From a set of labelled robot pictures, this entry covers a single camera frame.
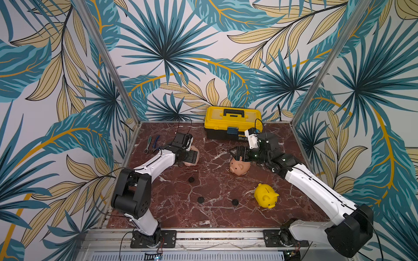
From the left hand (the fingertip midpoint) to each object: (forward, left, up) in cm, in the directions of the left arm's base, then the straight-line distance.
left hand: (189, 156), depth 92 cm
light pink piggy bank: (+6, -2, +1) cm, 6 cm away
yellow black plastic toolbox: (+21, -22, +6) cm, 31 cm away
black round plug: (-21, -7, -9) cm, 24 cm away
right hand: (-5, -24, +15) cm, 29 cm away
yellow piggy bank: (-22, -38, +1) cm, 44 cm away
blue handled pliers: (+11, +24, -8) cm, 28 cm away
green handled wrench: (+9, +29, -8) cm, 31 cm away
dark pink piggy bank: (-6, -28, 0) cm, 28 cm away
